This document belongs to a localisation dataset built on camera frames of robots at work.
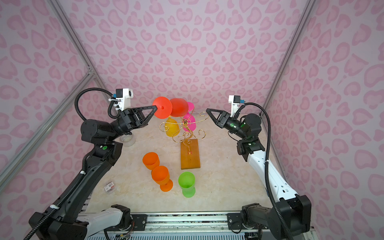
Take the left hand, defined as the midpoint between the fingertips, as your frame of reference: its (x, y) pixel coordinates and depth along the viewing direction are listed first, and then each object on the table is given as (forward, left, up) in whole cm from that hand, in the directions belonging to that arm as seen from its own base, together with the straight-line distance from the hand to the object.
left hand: (155, 110), depth 48 cm
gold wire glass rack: (+15, -7, -36) cm, 39 cm away
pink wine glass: (+16, -9, -22) cm, 29 cm away
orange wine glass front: (+2, +11, -38) cm, 40 cm away
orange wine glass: (-5, +6, -42) cm, 42 cm away
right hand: (+10, -18, -11) cm, 23 cm away
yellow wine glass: (+20, +1, -34) cm, 39 cm away
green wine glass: (-7, -7, -43) cm, 45 cm away
